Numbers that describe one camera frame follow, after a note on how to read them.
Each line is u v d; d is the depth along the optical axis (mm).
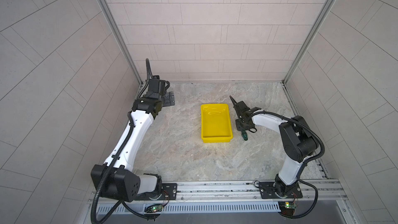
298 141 479
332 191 719
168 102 687
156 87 552
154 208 651
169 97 690
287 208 679
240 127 833
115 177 370
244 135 868
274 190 708
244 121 707
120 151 400
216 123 934
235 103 771
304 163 511
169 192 703
